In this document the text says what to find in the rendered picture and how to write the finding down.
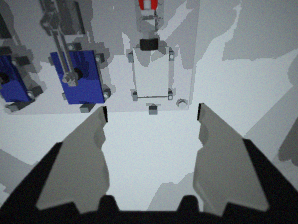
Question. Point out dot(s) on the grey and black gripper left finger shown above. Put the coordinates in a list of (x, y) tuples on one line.
[(69, 180)]

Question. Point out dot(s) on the grey metal fixture plate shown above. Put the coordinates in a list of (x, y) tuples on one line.
[(110, 27)]

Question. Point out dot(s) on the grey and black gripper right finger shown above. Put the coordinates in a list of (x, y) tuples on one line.
[(236, 181)]

